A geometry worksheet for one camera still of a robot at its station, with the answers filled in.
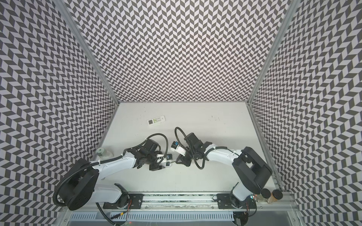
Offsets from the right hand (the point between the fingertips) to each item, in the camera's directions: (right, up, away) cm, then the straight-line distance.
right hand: (178, 164), depth 82 cm
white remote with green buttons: (-19, +25, +24) cm, 39 cm away
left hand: (-11, 0, +5) cm, 12 cm away
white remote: (-7, -1, +2) cm, 7 cm away
